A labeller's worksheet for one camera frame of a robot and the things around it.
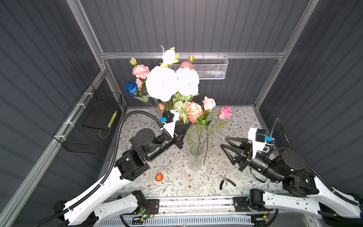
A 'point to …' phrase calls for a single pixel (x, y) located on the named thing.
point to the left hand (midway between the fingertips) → (190, 122)
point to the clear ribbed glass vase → (195, 161)
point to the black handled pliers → (227, 179)
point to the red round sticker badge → (159, 177)
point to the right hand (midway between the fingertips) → (225, 144)
